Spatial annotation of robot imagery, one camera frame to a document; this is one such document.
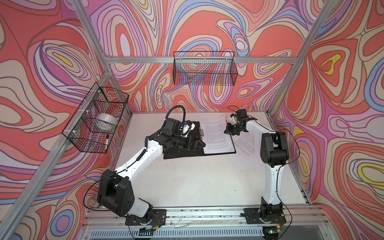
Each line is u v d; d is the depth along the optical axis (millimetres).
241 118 821
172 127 629
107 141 715
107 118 736
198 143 693
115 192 411
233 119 960
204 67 962
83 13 705
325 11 707
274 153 584
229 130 931
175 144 665
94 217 747
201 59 885
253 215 734
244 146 995
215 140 1024
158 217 724
